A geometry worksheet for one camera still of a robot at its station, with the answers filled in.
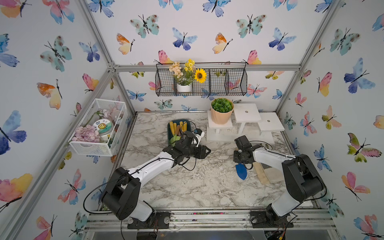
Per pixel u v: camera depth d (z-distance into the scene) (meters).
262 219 0.73
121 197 0.42
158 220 0.73
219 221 0.74
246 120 0.87
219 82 0.99
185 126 1.07
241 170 0.89
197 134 0.75
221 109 0.84
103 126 0.66
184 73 0.85
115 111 0.79
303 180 0.46
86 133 0.60
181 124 1.07
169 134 1.05
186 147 0.66
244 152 0.69
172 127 1.04
